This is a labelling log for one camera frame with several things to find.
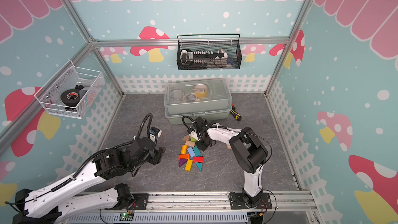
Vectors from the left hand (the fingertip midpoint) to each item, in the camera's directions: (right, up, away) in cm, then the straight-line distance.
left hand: (158, 149), depth 72 cm
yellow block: (+13, -12, +13) cm, 22 cm away
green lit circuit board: (-16, -32, +1) cm, 36 cm away
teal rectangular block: (+17, -6, +18) cm, 25 cm away
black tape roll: (-40, +25, -1) cm, 47 cm away
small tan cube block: (+11, +1, +23) cm, 25 cm away
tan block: (+36, -3, +19) cm, 41 cm away
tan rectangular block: (+13, -2, +21) cm, 24 cm away
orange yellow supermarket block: (+10, -5, +18) cm, 21 cm away
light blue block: (+14, -6, +18) cm, 23 cm away
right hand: (+20, -3, +21) cm, 30 cm away
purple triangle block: (+9, -10, +13) cm, 19 cm away
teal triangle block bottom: (+19, -12, +11) cm, 25 cm away
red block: (+18, -10, +16) cm, 26 cm away
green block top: (+15, +2, +15) cm, 21 cm away
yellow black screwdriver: (+44, +14, +33) cm, 57 cm away
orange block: (+10, -8, +17) cm, 21 cm away
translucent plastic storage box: (+25, +25, +18) cm, 40 cm away
